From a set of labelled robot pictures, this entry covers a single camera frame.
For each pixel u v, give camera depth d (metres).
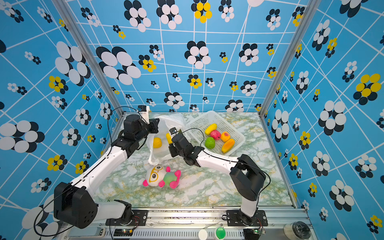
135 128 0.60
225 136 0.99
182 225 0.73
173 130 0.73
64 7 0.69
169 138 0.85
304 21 0.72
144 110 0.68
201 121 1.08
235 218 0.73
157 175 0.80
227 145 0.96
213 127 1.06
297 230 0.62
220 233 0.62
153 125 0.70
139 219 0.73
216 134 0.99
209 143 1.00
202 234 0.63
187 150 0.64
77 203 0.40
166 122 0.85
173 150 0.75
